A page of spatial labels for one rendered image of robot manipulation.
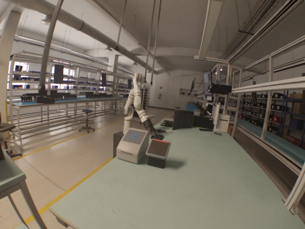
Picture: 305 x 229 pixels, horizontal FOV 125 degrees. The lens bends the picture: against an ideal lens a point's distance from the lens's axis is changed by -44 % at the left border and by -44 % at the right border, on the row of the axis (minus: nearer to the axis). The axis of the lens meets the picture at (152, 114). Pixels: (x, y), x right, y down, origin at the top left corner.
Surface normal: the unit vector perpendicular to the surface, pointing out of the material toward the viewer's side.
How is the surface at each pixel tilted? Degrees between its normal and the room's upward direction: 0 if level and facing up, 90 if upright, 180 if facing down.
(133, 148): 41
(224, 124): 90
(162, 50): 90
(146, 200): 0
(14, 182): 90
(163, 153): 32
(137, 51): 90
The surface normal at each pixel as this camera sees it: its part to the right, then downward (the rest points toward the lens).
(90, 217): 0.11, -0.98
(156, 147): -0.07, -0.77
